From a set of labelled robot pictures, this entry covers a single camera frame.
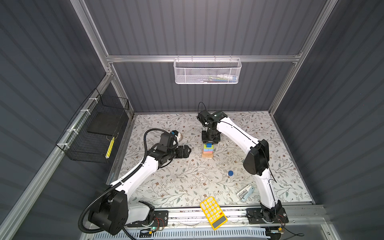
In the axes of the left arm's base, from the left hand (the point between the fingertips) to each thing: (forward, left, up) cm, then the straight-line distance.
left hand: (185, 150), depth 84 cm
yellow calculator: (-31, -13, -11) cm, 35 cm away
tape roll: (+2, +2, +9) cm, 10 cm away
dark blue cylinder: (-10, -27, -13) cm, 31 cm away
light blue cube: (+2, -13, -5) cm, 14 cm away
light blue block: (+3, -16, -6) cm, 17 cm away
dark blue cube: (+2, -14, 0) cm, 14 cm away
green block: (+3, -12, -3) cm, 13 cm away
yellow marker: (-6, +34, +14) cm, 37 cm away
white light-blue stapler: (-22, -32, -11) cm, 40 cm away
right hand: (+4, -14, -1) cm, 14 cm away
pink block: (+2, -14, -7) cm, 16 cm away
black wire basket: (+3, +44, +16) cm, 47 cm away
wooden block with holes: (+2, -14, -12) cm, 18 cm away
